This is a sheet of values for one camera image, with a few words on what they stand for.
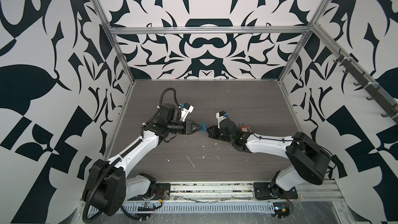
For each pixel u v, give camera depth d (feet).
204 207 2.34
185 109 2.39
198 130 2.47
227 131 2.21
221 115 2.62
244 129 3.08
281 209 2.34
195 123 2.42
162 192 2.42
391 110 1.65
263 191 2.44
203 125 2.50
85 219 1.17
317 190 2.50
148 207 2.25
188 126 2.26
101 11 2.73
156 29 3.08
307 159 1.46
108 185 1.33
